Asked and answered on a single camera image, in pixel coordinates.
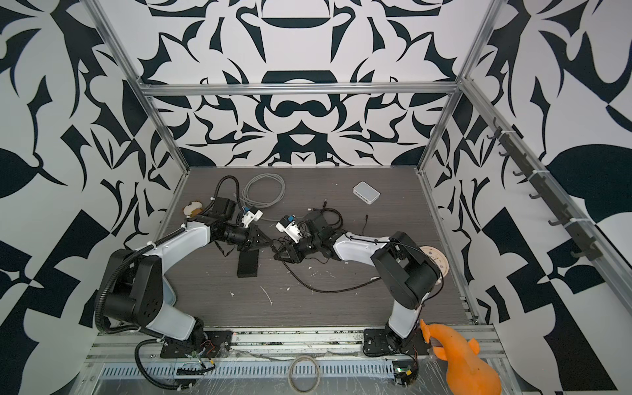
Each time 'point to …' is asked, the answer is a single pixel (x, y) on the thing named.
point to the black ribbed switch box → (247, 265)
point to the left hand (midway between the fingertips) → (272, 240)
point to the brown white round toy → (192, 209)
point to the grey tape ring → (318, 371)
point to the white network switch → (366, 193)
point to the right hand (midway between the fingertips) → (279, 254)
